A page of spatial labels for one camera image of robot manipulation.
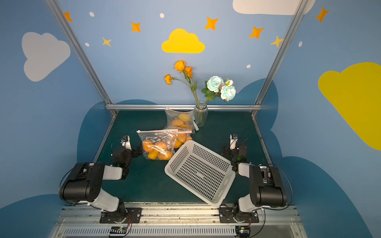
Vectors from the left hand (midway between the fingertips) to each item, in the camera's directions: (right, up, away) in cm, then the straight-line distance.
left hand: (132, 142), depth 94 cm
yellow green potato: (+33, +18, +18) cm, 41 cm away
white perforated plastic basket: (+48, -19, -5) cm, 52 cm away
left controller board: (+1, -42, -21) cm, 47 cm away
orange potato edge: (+32, +3, +1) cm, 32 cm away
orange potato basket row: (+29, -1, +2) cm, 29 cm away
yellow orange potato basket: (+14, -8, -1) cm, 16 cm away
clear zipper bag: (+15, +4, 0) cm, 16 cm away
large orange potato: (+28, +13, +15) cm, 34 cm away
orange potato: (+23, -7, -4) cm, 24 cm away
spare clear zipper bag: (+29, +8, -5) cm, 30 cm away
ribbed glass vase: (+45, +19, +7) cm, 49 cm away
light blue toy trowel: (+41, +11, +17) cm, 46 cm away
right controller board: (+65, -42, -21) cm, 80 cm away
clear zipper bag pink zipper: (+23, +20, +21) cm, 36 cm away
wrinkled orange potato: (+12, -1, -5) cm, 13 cm away
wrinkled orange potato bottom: (+19, -2, -3) cm, 19 cm away
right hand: (+65, -1, +2) cm, 65 cm away
